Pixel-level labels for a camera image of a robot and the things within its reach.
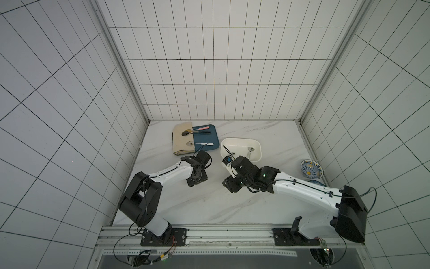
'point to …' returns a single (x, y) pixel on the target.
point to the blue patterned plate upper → (312, 169)
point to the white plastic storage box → (233, 147)
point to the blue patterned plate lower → (316, 182)
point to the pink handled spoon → (202, 128)
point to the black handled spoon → (189, 131)
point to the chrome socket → (251, 148)
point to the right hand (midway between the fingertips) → (222, 183)
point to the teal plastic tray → (206, 138)
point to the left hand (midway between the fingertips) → (197, 182)
